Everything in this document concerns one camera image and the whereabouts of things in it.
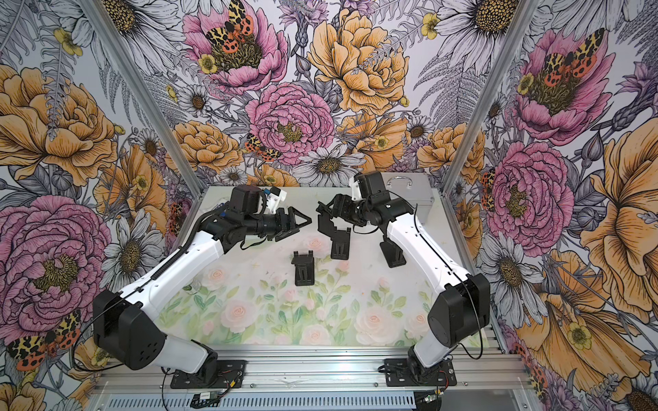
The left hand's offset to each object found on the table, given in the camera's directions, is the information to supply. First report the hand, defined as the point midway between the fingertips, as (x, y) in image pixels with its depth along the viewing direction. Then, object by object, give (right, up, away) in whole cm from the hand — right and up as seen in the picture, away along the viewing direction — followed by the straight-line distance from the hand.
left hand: (303, 231), depth 76 cm
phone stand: (+6, +2, +7) cm, 9 cm away
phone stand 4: (+30, -9, +18) cm, 36 cm away
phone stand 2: (-1, -13, +11) cm, 17 cm away
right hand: (+9, +4, +4) cm, 10 cm away
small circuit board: (-27, -47, -4) cm, 54 cm away
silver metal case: (+40, +16, +26) cm, 50 cm away
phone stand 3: (+11, -6, +17) cm, 21 cm away
